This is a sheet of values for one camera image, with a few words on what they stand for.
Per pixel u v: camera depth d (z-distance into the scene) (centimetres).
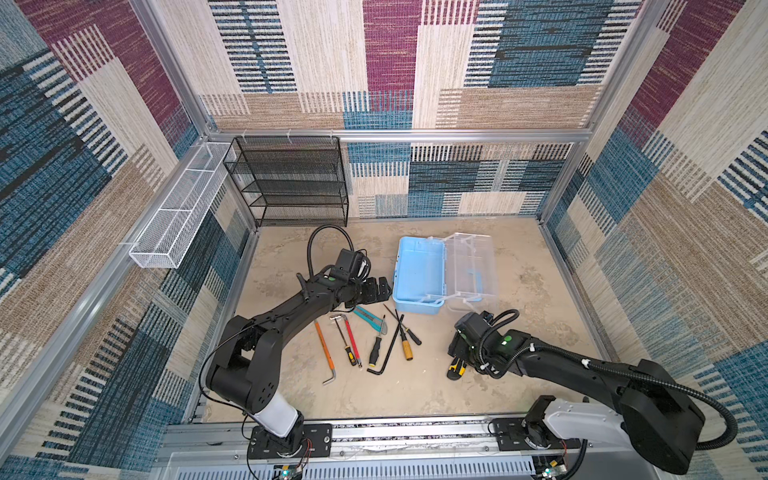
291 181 111
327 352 88
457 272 90
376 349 87
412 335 90
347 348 89
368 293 80
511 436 73
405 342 89
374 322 92
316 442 73
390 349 88
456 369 83
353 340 89
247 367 45
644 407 41
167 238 70
